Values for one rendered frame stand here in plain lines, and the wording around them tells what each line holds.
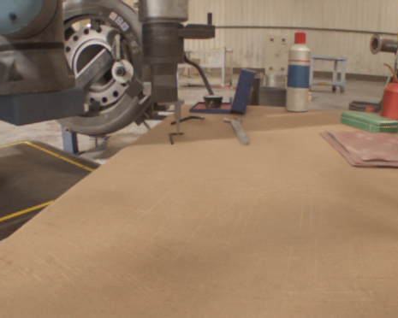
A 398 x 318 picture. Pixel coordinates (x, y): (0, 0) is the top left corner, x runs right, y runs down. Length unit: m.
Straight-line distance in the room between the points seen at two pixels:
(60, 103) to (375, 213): 0.58
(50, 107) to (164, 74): 0.25
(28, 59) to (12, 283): 0.51
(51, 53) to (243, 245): 0.56
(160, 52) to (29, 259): 0.39
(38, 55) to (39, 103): 0.10
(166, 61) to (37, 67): 0.27
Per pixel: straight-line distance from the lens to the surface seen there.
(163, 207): 0.30
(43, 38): 0.69
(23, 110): 0.65
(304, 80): 0.92
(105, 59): 1.62
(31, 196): 0.78
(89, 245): 0.26
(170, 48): 0.54
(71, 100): 0.69
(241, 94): 0.82
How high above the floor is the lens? 0.60
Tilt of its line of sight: 17 degrees down
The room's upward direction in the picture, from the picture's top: straight up
